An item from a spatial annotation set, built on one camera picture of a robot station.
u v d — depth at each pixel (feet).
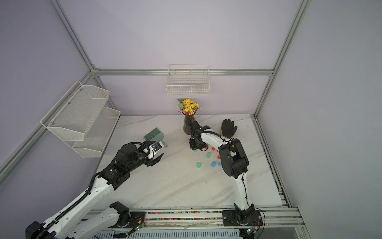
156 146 2.05
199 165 2.97
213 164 2.99
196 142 2.78
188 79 3.11
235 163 1.80
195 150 3.22
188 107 2.97
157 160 2.25
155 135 3.52
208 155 3.14
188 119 3.08
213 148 3.24
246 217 2.10
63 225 1.31
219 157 3.14
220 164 1.93
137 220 2.38
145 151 2.16
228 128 3.63
